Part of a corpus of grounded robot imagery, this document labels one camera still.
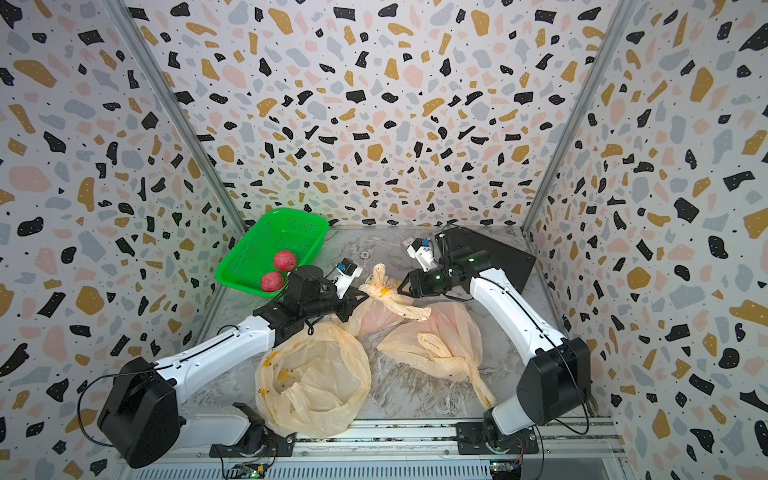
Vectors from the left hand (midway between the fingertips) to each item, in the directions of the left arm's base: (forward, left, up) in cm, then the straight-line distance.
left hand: (370, 293), depth 79 cm
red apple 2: (+14, +34, -13) cm, 39 cm away
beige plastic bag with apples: (-19, +14, -12) cm, 26 cm away
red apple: (+23, +32, -13) cm, 41 cm away
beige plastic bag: (-11, -20, -7) cm, 24 cm away
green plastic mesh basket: (+28, +46, -18) cm, 57 cm away
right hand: (0, -9, +1) cm, 9 cm away
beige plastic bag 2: (-5, -4, +2) cm, 6 cm away
